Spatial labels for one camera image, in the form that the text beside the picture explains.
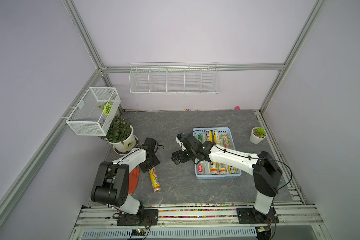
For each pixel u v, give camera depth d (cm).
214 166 83
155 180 83
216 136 96
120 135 88
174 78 99
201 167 86
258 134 96
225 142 98
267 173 46
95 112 84
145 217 74
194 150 64
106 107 82
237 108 124
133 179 86
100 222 73
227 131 101
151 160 79
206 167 87
